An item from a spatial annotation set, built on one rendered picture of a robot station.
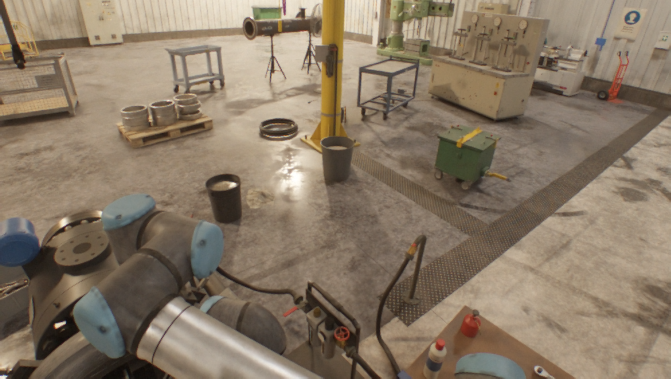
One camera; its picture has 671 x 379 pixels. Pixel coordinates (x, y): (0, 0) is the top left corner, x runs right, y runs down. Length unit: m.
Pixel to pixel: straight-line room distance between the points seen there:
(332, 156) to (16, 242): 2.69
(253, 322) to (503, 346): 1.25
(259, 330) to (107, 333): 0.60
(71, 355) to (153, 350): 0.81
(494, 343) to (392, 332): 0.72
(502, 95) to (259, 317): 5.69
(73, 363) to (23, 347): 1.58
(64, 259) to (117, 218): 1.11
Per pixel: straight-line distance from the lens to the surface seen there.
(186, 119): 5.48
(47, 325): 1.65
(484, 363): 0.65
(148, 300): 0.51
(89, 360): 1.29
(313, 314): 1.79
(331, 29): 4.22
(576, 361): 2.68
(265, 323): 1.05
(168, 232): 0.58
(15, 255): 1.86
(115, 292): 0.52
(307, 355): 2.22
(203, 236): 0.56
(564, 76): 9.65
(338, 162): 3.60
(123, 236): 0.65
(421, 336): 2.38
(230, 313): 1.06
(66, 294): 1.65
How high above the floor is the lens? 1.89
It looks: 28 degrees down
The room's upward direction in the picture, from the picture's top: 2 degrees clockwise
